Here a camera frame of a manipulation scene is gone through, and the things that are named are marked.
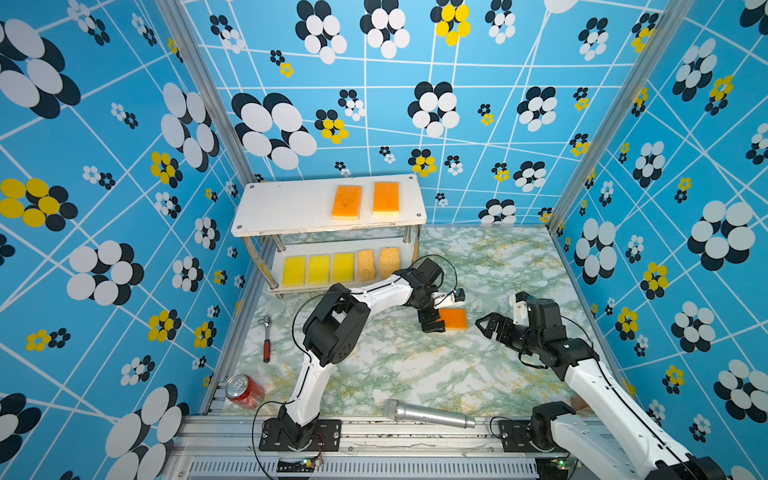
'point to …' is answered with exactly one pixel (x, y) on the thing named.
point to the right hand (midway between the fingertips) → (490, 327)
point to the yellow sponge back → (294, 271)
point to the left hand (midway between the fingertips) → (441, 312)
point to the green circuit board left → (304, 465)
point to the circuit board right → (552, 468)
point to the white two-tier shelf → (310, 234)
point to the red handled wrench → (266, 341)
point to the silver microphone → (397, 410)
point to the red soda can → (245, 391)
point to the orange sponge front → (454, 318)
